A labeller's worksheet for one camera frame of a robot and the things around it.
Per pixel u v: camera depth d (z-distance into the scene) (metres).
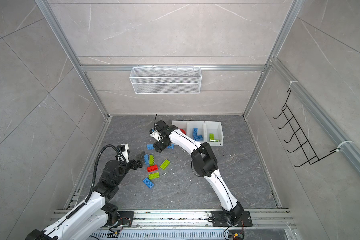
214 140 1.06
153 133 0.88
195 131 1.07
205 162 0.60
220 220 0.73
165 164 0.91
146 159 0.91
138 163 0.73
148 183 0.84
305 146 0.62
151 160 0.93
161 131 0.78
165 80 1.01
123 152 0.68
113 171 0.60
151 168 0.89
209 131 1.06
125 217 0.73
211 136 1.07
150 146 0.98
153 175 0.88
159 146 0.86
